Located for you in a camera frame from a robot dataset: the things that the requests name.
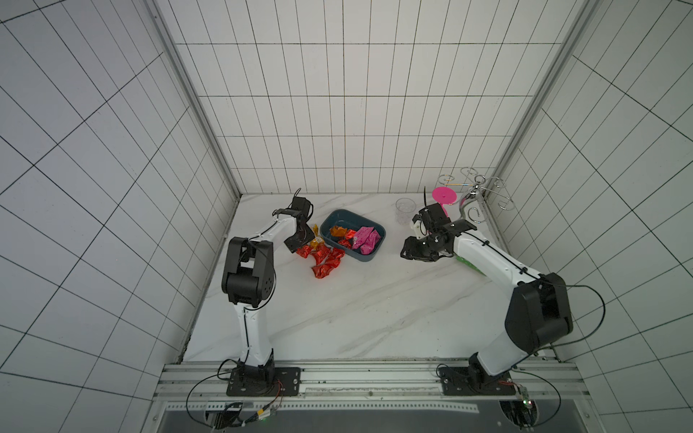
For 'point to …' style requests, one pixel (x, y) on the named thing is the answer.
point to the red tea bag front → (349, 234)
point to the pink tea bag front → (370, 244)
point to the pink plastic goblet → (444, 196)
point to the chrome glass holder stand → (475, 196)
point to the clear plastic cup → (405, 207)
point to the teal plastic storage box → (350, 220)
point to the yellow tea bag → (318, 239)
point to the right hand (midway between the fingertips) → (398, 254)
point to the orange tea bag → (338, 232)
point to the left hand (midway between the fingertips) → (302, 244)
